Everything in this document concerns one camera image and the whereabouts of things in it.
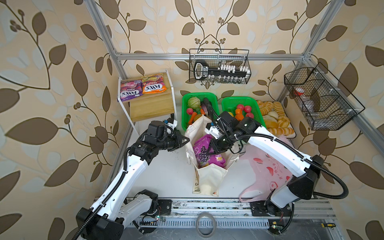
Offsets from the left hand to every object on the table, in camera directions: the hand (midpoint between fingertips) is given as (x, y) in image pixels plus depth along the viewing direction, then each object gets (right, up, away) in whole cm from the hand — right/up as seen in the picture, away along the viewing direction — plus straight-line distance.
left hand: (190, 139), depth 70 cm
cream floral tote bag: (+8, -22, +5) cm, 24 cm away
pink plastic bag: (+44, -21, +14) cm, 51 cm away
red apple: (+41, +17, +42) cm, 61 cm away
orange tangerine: (+34, +15, +41) cm, 55 cm away
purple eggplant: (+8, +18, +42) cm, 47 cm away
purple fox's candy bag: (-34, +26, +11) cm, 44 cm away
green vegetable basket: (-6, +11, +41) cm, 43 cm away
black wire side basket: (+67, +17, +2) cm, 69 cm away
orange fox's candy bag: (-21, +29, +11) cm, 38 cm away
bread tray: (+58, +9, +34) cm, 68 cm away
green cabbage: (+1, +22, +41) cm, 47 cm away
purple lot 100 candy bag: (+5, -6, 0) cm, 7 cm away
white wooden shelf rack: (-24, +22, +9) cm, 34 cm away
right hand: (+9, -7, -1) cm, 11 cm away
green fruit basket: (+28, +21, +46) cm, 58 cm away
